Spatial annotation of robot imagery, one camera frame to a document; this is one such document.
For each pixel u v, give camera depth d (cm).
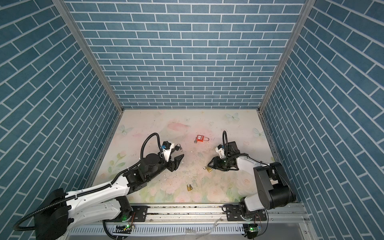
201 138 102
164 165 65
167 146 65
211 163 85
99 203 48
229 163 69
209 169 88
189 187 83
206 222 72
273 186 45
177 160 69
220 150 86
